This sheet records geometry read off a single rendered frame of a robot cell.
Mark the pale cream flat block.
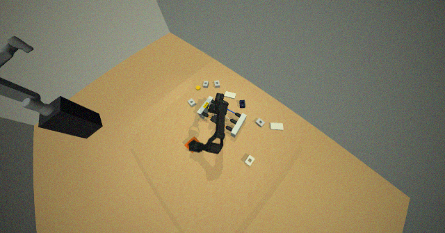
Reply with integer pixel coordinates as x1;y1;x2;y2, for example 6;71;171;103
270;122;284;130
224;91;236;99

